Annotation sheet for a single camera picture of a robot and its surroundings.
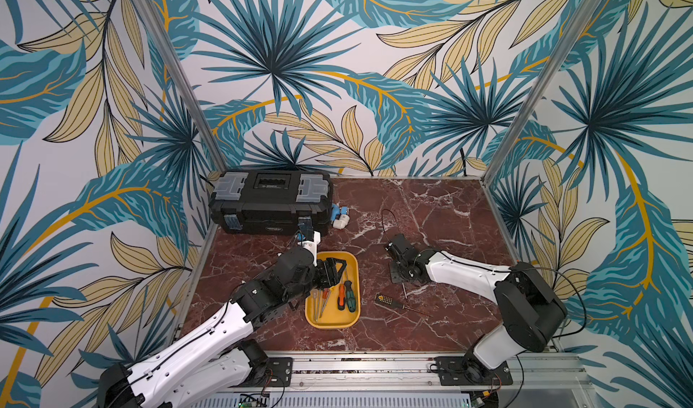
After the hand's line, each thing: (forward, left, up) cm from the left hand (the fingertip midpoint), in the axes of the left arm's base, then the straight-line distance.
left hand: (339, 269), depth 72 cm
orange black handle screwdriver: (-1, -1, -18) cm, 18 cm away
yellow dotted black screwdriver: (-2, -14, -16) cm, 22 cm away
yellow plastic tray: (-7, +3, -18) cm, 20 cm away
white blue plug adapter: (+30, +1, -16) cm, 34 cm away
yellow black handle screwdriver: (+2, -21, -18) cm, 28 cm away
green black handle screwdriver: (-1, -4, -17) cm, 18 cm away
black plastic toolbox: (+24, +23, -2) cm, 34 cm away
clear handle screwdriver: (0, +8, -18) cm, 20 cm away
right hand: (+8, -20, -17) cm, 27 cm away
